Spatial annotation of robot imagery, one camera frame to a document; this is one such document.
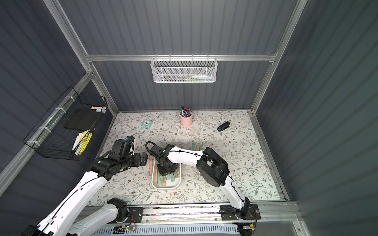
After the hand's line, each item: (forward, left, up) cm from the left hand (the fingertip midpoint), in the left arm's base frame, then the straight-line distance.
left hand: (138, 157), depth 77 cm
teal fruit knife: (+16, -30, -16) cm, 37 cm away
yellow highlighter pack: (-2, +19, +18) cm, 26 cm away
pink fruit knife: (-4, -7, +1) cm, 8 cm away
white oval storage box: (-8, -13, -17) cm, 23 cm away
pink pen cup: (+35, -24, -5) cm, 43 cm away
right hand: (-3, -12, -15) cm, 20 cm away
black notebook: (+16, +31, +12) cm, 37 cm away
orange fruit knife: (+15, -32, -16) cm, 39 cm away
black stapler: (+31, -52, -13) cm, 62 cm away
